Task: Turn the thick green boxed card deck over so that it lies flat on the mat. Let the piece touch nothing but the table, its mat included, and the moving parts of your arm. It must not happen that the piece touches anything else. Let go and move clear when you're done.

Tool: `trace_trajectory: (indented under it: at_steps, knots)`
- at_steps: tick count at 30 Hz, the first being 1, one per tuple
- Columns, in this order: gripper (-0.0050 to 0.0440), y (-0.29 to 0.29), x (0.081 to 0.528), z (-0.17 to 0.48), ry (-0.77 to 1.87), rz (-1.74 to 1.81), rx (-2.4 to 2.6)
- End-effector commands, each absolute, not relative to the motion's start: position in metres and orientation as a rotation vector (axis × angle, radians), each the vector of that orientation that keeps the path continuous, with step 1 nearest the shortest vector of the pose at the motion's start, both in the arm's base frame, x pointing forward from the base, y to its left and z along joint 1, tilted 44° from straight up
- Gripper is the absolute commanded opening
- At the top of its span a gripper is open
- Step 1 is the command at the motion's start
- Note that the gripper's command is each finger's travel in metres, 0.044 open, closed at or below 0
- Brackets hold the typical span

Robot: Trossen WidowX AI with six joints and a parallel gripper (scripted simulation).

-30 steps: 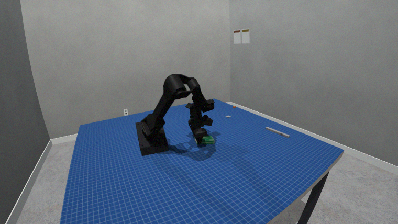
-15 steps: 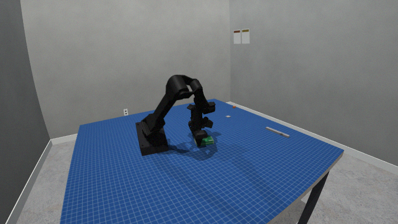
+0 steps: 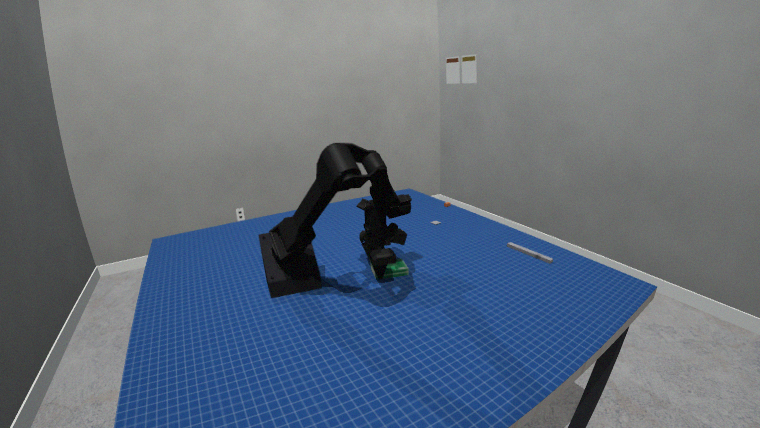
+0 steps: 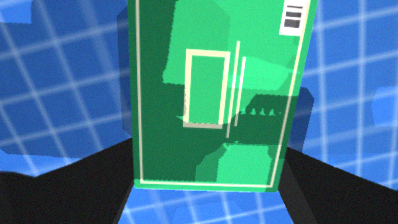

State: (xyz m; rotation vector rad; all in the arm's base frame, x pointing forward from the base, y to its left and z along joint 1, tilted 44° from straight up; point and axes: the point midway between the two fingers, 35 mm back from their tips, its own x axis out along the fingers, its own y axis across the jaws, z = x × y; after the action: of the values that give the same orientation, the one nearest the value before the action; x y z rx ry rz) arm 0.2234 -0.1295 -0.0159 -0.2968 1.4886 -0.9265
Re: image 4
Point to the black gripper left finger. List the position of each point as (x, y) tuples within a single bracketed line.
[(92, 190)]

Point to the blue grid work mat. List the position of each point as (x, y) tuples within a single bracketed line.
[(65, 95)]

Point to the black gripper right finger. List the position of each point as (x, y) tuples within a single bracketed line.
[(315, 192)]

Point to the green card box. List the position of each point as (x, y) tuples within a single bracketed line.
[(214, 86)]

